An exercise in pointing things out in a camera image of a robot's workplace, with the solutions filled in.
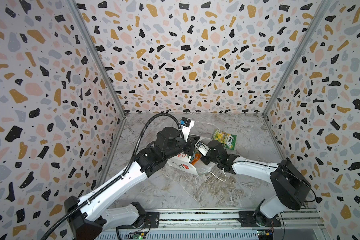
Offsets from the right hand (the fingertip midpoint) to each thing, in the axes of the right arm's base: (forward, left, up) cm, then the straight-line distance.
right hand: (197, 147), depth 87 cm
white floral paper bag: (-10, 0, -3) cm, 11 cm away
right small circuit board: (-40, -31, -13) cm, 52 cm away
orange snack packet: (-4, +2, -5) cm, 7 cm away
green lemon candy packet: (+14, -22, -12) cm, 29 cm away
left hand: (-8, 0, +23) cm, 25 cm away
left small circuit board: (-42, +28, -12) cm, 51 cm away
